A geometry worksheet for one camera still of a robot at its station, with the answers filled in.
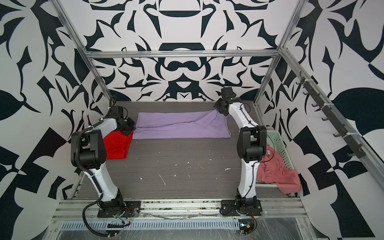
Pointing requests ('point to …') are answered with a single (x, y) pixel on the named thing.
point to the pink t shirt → (272, 169)
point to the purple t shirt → (193, 124)
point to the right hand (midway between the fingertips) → (217, 104)
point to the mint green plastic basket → (272, 190)
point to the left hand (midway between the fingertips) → (135, 124)
